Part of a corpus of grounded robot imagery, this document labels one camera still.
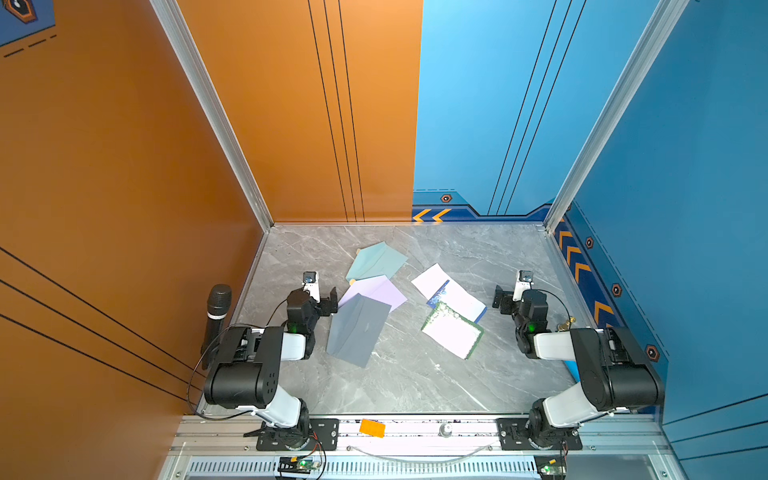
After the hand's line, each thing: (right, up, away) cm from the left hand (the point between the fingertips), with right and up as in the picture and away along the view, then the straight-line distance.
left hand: (321, 284), depth 95 cm
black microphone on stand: (-14, -1, -33) cm, 36 cm away
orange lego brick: (+18, -34, -21) cm, 43 cm away
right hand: (+61, -1, 0) cm, 61 cm away
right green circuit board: (+61, -41, -24) cm, 77 cm away
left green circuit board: (-1, -41, -24) cm, 47 cm away
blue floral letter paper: (+44, -6, +3) cm, 45 cm away
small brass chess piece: (+75, -12, -5) cm, 76 cm away
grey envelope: (+11, -13, -3) cm, 17 cm away
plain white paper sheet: (+36, 0, +8) cm, 37 cm away
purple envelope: (+18, -2, +6) cm, 19 cm away
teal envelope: (+17, +7, +14) cm, 23 cm away
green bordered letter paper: (+41, -14, -3) cm, 44 cm away
